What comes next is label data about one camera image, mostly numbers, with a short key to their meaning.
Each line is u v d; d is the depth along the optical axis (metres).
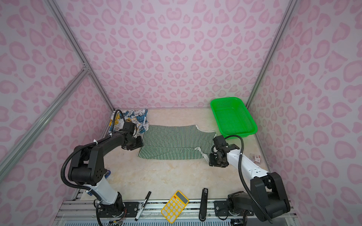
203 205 0.72
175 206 0.73
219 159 0.73
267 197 0.41
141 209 0.73
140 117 1.13
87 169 0.48
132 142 0.81
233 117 1.17
